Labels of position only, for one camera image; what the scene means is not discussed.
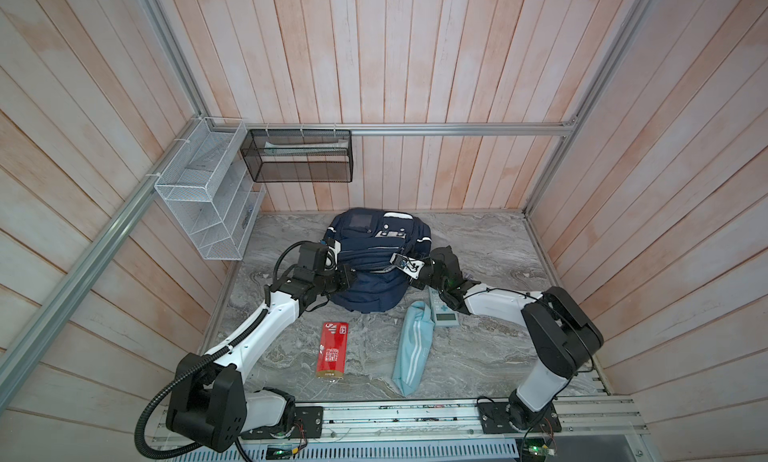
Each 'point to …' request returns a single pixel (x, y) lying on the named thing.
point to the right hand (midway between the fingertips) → (404, 257)
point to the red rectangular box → (332, 350)
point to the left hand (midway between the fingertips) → (358, 281)
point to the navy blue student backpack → (366, 239)
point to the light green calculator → (441, 313)
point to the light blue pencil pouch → (412, 347)
